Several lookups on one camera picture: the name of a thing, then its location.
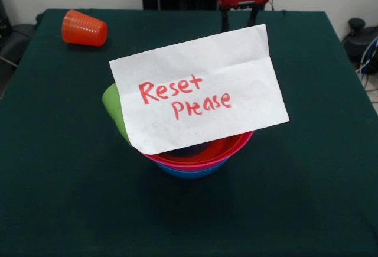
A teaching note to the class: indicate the blue bowl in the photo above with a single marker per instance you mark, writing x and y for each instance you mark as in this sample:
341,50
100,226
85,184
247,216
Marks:
189,175

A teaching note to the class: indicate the red bowl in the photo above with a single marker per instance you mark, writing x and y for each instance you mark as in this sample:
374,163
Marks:
220,150

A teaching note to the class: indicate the green cup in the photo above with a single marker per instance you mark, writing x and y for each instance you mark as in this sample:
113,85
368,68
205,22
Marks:
113,106

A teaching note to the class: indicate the dark green tablecloth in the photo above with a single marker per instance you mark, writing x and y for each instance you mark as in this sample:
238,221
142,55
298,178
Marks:
59,150

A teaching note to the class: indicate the pink bowl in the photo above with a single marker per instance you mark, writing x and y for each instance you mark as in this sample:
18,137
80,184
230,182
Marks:
183,166

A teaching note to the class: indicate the black chair base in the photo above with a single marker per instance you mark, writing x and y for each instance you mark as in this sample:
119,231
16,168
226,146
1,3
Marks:
14,38
358,41

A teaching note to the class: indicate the orange ribbed cup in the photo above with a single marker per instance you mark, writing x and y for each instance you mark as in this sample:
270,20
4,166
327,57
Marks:
84,29

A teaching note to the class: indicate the white paper reset sign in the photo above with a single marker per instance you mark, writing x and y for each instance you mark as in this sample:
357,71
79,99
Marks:
206,62

